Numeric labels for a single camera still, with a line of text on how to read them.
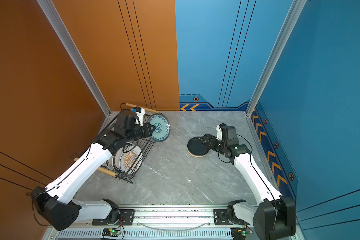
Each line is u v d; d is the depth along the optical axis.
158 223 0.73
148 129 0.64
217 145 0.68
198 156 0.94
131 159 0.85
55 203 0.38
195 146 0.96
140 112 0.66
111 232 0.71
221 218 0.72
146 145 1.00
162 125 0.78
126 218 0.74
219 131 0.75
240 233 0.70
